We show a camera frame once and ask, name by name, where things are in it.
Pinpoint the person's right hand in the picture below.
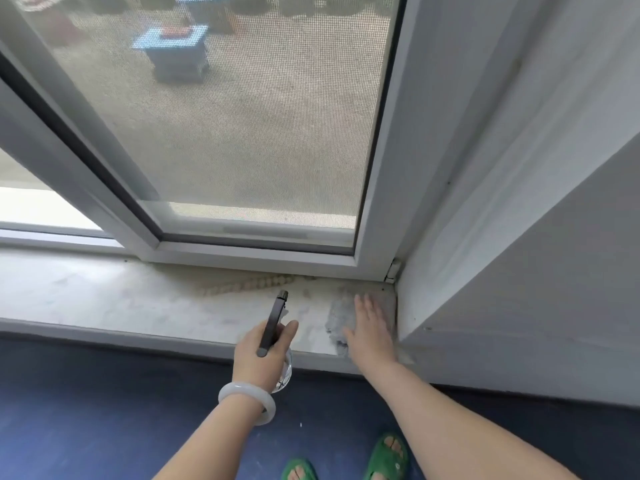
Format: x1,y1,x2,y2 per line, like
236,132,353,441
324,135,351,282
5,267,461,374
343,293,401,373

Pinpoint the person's left hand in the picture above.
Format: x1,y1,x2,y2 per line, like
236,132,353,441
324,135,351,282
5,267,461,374
231,320,299,395

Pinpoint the grey cleaning cloth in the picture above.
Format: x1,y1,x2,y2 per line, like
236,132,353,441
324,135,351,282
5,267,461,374
325,287,416,367

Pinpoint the person's right forearm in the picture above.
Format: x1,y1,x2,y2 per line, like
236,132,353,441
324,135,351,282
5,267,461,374
367,362,583,480

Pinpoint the person's left forearm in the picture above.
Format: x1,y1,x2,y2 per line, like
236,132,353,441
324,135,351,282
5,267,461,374
152,392,263,480

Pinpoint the person's right foot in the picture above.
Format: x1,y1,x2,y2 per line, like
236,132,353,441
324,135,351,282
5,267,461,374
369,438,406,480

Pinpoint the white jade bangle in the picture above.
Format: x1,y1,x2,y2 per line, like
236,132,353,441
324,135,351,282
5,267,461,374
217,381,277,427

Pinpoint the green left slipper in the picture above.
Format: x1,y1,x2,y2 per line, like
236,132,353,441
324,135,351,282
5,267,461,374
281,458,319,480

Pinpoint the green slipper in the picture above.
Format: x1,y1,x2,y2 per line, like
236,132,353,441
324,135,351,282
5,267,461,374
281,458,319,480
363,433,410,480

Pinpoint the green right slipper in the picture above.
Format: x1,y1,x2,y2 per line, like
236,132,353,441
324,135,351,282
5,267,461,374
363,433,410,480

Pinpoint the white window sill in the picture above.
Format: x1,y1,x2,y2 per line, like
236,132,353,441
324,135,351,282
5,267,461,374
0,247,416,375

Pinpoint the white framed window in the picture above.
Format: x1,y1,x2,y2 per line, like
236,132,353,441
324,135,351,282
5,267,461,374
0,0,546,283

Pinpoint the blue roofed beehive box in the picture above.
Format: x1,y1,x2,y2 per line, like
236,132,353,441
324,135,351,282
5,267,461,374
132,23,211,85
175,0,236,35

